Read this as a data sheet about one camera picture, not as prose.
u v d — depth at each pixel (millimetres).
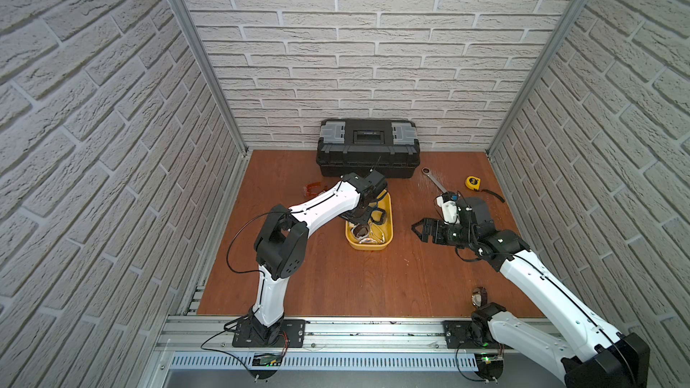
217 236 955
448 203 696
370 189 649
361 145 974
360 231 897
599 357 378
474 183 1063
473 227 580
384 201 962
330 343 727
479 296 763
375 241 897
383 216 944
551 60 874
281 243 533
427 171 1125
